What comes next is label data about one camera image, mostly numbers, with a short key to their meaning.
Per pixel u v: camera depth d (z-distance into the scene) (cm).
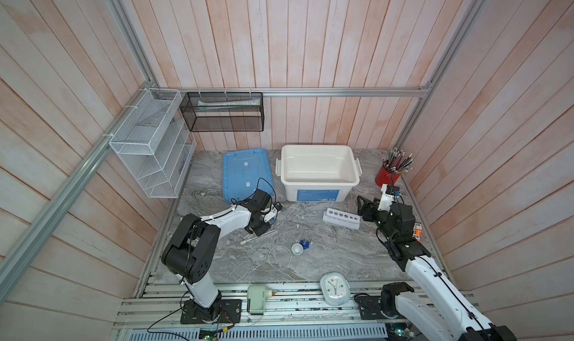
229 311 73
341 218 93
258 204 76
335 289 76
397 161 98
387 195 69
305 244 88
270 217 85
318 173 114
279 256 85
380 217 70
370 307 73
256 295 73
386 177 103
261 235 89
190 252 47
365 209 73
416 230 92
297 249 86
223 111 105
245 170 113
